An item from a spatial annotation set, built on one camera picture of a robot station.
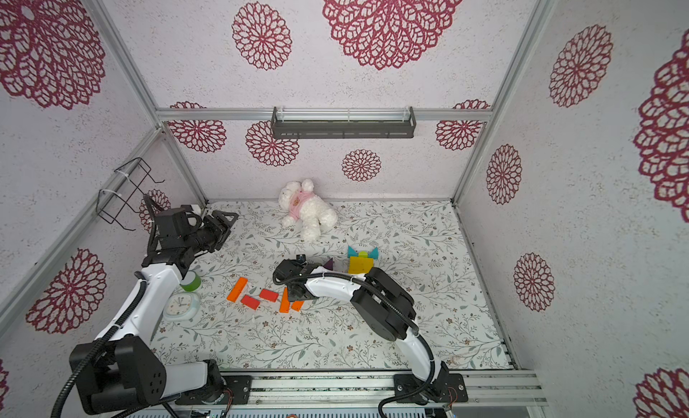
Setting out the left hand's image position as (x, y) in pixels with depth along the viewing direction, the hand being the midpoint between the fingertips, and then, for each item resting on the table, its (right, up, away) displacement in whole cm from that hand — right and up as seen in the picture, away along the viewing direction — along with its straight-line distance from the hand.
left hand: (236, 221), depth 81 cm
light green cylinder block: (+40, -12, +19) cm, 46 cm away
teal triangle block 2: (+44, -12, +19) cm, 50 cm away
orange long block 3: (+17, -28, +8) cm, 33 cm away
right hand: (+16, -23, +11) cm, 31 cm away
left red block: (+1, -27, +9) cm, 28 cm away
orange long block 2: (+13, -29, +8) cm, 32 cm away
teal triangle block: (+36, -12, +21) cm, 43 cm away
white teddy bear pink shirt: (+17, +5, +27) cm, 32 cm away
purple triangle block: (+28, -16, +16) cm, 36 cm away
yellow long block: (+38, -17, +16) cm, 45 cm away
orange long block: (-5, -24, +13) cm, 27 cm away
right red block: (+7, -25, +11) cm, 29 cm away
